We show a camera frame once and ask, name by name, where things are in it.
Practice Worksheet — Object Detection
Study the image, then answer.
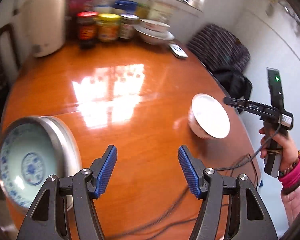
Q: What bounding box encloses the large white bowl red pattern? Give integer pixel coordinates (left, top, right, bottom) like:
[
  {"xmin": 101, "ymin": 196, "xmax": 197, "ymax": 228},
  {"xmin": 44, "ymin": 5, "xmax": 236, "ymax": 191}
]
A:
[{"xmin": 134, "ymin": 25, "xmax": 174, "ymax": 45}]

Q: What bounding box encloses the stainless steel bowl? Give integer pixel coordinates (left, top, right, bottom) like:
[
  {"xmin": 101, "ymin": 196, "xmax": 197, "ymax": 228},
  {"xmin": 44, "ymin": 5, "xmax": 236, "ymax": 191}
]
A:
[{"xmin": 0, "ymin": 116, "xmax": 82, "ymax": 213}]

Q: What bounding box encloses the plaid shirt on chair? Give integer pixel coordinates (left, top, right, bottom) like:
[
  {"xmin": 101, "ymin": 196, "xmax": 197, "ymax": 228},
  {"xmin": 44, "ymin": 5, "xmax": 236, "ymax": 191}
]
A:
[{"xmin": 187, "ymin": 24, "xmax": 250, "ymax": 73}]

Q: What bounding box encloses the yellow-lid jar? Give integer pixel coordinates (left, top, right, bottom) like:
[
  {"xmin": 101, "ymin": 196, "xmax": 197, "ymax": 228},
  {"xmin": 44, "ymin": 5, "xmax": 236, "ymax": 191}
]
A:
[{"xmin": 97, "ymin": 13, "xmax": 121, "ymax": 42}]

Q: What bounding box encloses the dark wooden chair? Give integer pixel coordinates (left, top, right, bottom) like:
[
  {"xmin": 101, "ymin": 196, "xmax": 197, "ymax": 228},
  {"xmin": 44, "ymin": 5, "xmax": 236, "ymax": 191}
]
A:
[{"xmin": 0, "ymin": 23, "xmax": 21, "ymax": 91}]

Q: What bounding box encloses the red box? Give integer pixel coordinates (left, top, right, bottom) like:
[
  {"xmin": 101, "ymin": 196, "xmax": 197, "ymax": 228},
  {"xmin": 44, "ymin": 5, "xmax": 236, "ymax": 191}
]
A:
[{"xmin": 66, "ymin": 0, "xmax": 94, "ymax": 20}]

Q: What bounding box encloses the black bag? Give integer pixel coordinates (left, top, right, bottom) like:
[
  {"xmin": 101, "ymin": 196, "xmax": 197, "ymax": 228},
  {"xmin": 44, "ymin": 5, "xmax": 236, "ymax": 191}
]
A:
[{"xmin": 212, "ymin": 69, "xmax": 253, "ymax": 100}]

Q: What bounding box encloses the white porcelain bottle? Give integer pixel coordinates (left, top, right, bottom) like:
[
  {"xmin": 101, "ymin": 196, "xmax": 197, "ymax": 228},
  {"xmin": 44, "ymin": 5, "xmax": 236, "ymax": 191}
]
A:
[{"xmin": 94, "ymin": 0, "xmax": 111, "ymax": 14}]

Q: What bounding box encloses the small white bowl red pattern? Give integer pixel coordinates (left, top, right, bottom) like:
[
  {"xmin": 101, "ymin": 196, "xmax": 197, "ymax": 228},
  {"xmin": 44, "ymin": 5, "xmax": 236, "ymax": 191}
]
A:
[{"xmin": 140, "ymin": 19, "xmax": 170, "ymax": 33}]

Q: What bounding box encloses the blue-lid white container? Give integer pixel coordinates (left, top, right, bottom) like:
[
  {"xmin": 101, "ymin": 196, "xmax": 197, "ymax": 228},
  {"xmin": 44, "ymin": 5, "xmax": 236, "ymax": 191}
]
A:
[{"xmin": 113, "ymin": 0, "xmax": 138, "ymax": 14}]

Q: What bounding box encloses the white cup on sill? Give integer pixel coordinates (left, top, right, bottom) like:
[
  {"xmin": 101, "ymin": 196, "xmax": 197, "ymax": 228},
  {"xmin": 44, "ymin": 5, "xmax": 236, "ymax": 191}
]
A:
[{"xmin": 187, "ymin": 0, "xmax": 202, "ymax": 10}]

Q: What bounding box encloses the white remote control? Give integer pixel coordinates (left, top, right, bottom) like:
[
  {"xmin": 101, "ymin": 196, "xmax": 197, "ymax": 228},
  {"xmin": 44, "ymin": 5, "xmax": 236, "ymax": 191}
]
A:
[{"xmin": 168, "ymin": 43, "xmax": 188, "ymax": 59}]

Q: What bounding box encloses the red-lid chili sauce jar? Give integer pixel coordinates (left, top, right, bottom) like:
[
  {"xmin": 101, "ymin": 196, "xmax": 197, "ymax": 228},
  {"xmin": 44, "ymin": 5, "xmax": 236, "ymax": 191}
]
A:
[{"xmin": 77, "ymin": 11, "xmax": 98, "ymax": 49}]

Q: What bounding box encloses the cream electric kettle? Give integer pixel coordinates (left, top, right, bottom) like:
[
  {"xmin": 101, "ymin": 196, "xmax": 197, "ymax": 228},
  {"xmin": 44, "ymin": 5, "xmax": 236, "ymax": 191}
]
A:
[{"xmin": 20, "ymin": 0, "xmax": 66, "ymax": 57}]

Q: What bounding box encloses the green-label pickle jar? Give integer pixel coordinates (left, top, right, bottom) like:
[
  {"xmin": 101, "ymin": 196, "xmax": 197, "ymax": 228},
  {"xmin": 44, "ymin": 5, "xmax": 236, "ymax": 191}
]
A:
[{"xmin": 119, "ymin": 14, "xmax": 139, "ymax": 40}]

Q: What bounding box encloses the white rice bowl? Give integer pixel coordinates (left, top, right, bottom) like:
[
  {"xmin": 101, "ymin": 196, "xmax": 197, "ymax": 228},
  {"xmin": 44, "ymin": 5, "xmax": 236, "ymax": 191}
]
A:
[{"xmin": 188, "ymin": 93, "xmax": 230, "ymax": 139}]

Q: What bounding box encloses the person's right hand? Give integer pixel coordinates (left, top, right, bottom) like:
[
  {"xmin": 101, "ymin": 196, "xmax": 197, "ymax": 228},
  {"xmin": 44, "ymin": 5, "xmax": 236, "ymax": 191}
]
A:
[{"xmin": 259, "ymin": 127, "xmax": 299, "ymax": 172}]

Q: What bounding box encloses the pink sleeve forearm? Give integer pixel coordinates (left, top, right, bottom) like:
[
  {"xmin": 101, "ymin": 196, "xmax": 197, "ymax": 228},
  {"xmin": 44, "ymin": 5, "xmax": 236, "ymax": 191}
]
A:
[{"xmin": 279, "ymin": 161, "xmax": 300, "ymax": 226}]

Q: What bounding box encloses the beaded bracelet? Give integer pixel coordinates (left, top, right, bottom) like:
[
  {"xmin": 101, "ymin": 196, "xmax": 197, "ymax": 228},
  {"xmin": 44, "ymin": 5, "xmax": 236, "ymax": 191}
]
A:
[{"xmin": 278, "ymin": 149, "xmax": 300, "ymax": 178}]

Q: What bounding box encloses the beige paper box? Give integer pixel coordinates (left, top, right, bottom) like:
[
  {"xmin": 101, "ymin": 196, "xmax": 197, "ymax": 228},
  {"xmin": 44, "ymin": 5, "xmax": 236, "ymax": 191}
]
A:
[{"xmin": 147, "ymin": 2, "xmax": 175, "ymax": 24}]

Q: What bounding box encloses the blue and white porcelain bowl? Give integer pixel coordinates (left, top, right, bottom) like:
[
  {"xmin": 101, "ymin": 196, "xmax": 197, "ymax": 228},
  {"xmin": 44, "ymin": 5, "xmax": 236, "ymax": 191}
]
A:
[{"xmin": 0, "ymin": 124, "xmax": 63, "ymax": 210}]

